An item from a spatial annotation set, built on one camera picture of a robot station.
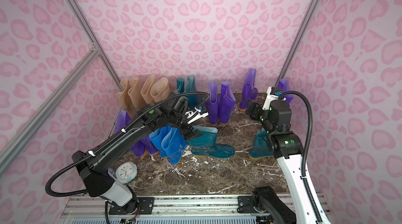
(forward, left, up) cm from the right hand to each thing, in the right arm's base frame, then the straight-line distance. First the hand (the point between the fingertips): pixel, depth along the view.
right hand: (255, 102), depth 68 cm
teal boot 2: (-7, +22, -28) cm, 37 cm away
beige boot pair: (+13, +69, -13) cm, 71 cm away
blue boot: (-13, +42, -8) cm, 45 cm away
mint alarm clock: (-21, +63, -31) cm, 73 cm away
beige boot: (+16, +56, -9) cm, 59 cm away
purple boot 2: (-4, +62, -10) cm, 63 cm away
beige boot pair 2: (+24, +65, -9) cm, 70 cm away
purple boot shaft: (+10, +11, -13) cm, 19 cm away
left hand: (-6, +24, -8) cm, 27 cm away
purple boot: (+22, -22, -11) cm, 33 cm away
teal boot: (+21, +37, -10) cm, 43 cm away
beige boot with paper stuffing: (+20, +49, -13) cm, 55 cm away
